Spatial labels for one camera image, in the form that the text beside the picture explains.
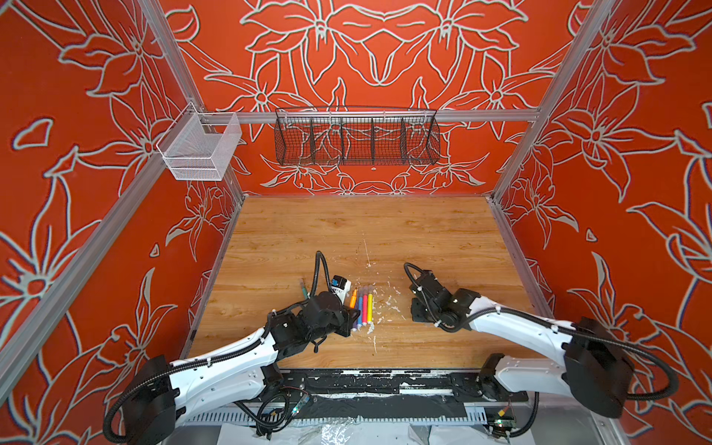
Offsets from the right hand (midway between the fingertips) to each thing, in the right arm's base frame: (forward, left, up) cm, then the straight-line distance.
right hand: (410, 310), depth 84 cm
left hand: (-3, +16, +8) cm, 18 cm away
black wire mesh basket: (+56, +18, +26) cm, 65 cm away
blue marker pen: (+1, +16, -1) cm, 16 cm away
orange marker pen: (-1, +18, +12) cm, 21 cm away
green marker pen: (+9, +35, -2) cm, 36 cm away
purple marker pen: (-4, +17, -2) cm, 18 cm away
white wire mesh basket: (+48, +70, +29) cm, 90 cm away
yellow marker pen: (+2, +12, -2) cm, 13 cm away
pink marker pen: (+2, +14, -2) cm, 15 cm away
